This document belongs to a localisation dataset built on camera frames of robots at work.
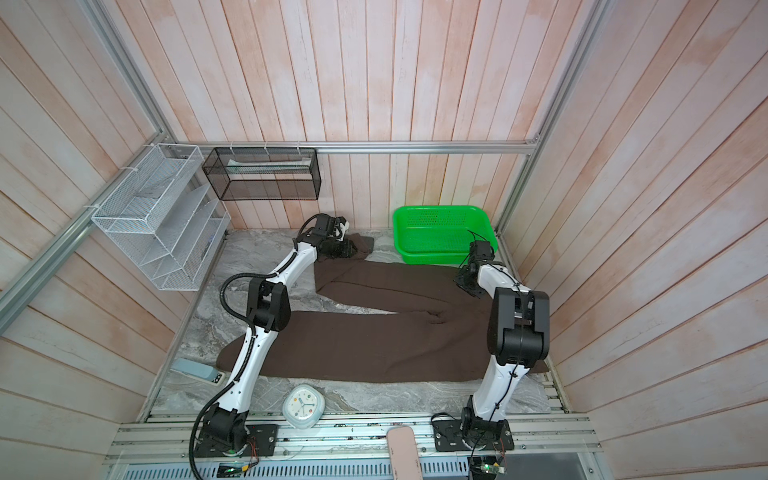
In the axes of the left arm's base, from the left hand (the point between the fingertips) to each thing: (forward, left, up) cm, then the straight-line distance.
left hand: (354, 251), depth 110 cm
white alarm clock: (-53, +11, 0) cm, 54 cm away
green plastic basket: (+11, -34, -2) cm, 36 cm away
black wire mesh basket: (+19, +32, +21) cm, 43 cm away
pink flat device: (-64, -15, -1) cm, 66 cm away
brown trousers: (-28, -10, -3) cm, 29 cm away
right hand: (-14, -39, +1) cm, 41 cm away
